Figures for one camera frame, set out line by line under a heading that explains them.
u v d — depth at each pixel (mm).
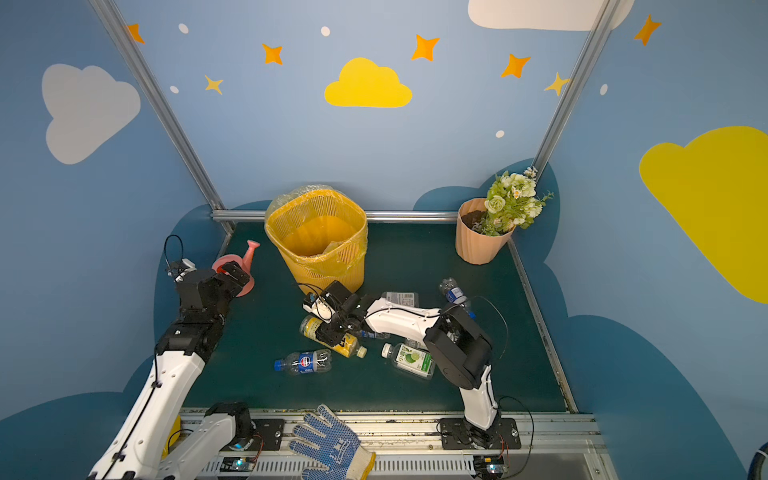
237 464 708
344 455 715
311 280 826
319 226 997
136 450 396
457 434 749
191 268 648
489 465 716
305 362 805
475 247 1013
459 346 486
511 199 923
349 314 672
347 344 845
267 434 752
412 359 840
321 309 760
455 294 957
